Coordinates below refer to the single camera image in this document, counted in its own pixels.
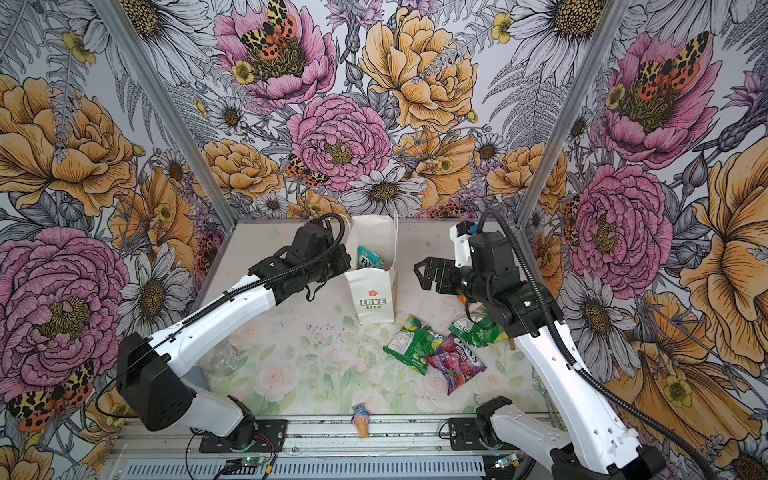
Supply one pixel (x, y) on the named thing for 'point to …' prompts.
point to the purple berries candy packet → (456, 363)
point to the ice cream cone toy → (360, 418)
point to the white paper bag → (372, 291)
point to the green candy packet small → (481, 330)
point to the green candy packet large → (415, 344)
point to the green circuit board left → (250, 461)
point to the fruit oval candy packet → (463, 299)
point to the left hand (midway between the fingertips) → (351, 266)
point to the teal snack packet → (369, 259)
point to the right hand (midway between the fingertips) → (432, 280)
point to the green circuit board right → (510, 460)
